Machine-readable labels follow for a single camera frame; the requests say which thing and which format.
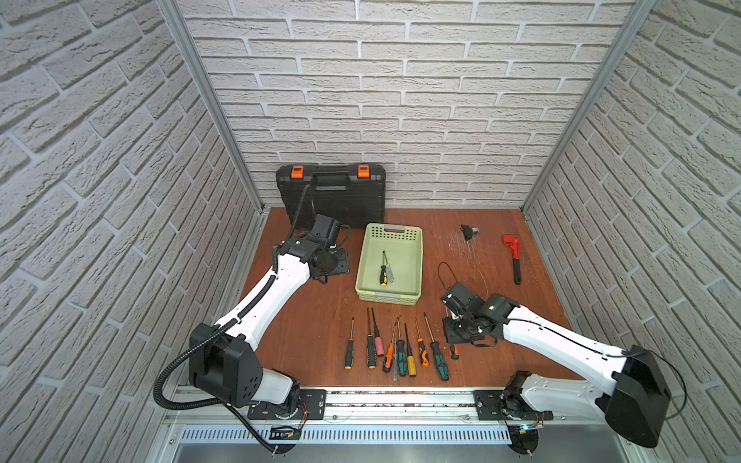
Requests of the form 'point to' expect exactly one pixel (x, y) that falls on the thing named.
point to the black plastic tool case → (353, 194)
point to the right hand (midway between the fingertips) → (453, 335)
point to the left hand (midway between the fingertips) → (346, 259)
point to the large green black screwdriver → (440, 362)
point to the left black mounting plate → (312, 406)
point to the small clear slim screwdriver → (394, 367)
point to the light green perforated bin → (403, 245)
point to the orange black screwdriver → (387, 365)
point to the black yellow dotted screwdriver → (371, 354)
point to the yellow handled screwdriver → (410, 357)
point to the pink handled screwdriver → (378, 340)
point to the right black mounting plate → (499, 405)
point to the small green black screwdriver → (400, 352)
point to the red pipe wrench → (513, 243)
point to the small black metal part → (467, 231)
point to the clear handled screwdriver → (390, 274)
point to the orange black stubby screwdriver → (423, 353)
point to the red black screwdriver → (453, 350)
